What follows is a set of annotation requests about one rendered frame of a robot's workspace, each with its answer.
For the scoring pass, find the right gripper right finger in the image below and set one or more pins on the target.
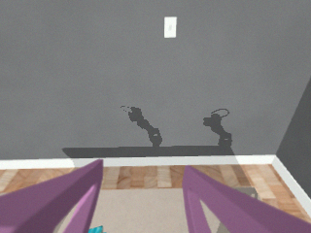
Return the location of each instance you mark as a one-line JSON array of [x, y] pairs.
[[237, 211]]

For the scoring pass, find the white shorts with blue and yellow pattern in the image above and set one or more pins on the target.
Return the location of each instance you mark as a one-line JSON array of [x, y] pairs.
[[96, 230]]

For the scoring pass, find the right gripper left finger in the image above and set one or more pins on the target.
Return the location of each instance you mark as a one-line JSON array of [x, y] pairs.
[[39, 208]]

